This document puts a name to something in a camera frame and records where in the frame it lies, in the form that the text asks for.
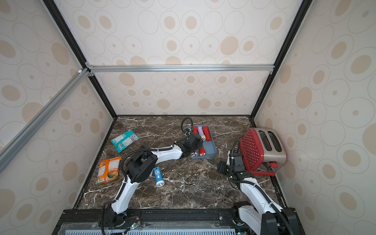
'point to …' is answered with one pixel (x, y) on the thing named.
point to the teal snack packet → (125, 140)
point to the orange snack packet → (108, 170)
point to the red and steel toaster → (261, 148)
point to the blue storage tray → (210, 147)
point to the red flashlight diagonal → (207, 133)
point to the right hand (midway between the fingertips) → (226, 165)
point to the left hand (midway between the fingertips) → (206, 141)
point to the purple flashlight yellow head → (151, 174)
